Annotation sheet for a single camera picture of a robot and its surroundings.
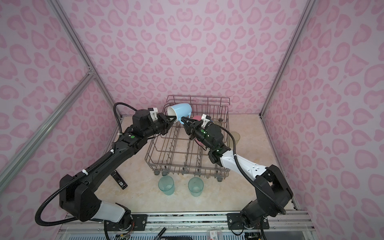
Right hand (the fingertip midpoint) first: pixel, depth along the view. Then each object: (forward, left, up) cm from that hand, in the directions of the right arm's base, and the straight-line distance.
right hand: (180, 118), depth 69 cm
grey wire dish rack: (+1, +8, -34) cm, 35 cm away
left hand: (+4, +1, -2) cm, 5 cm away
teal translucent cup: (-18, +10, -35) cm, 41 cm away
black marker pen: (-41, +9, -35) cm, 55 cm away
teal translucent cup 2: (-19, -7, -35) cm, 40 cm away
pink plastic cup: (+4, -7, -3) cm, 9 cm away
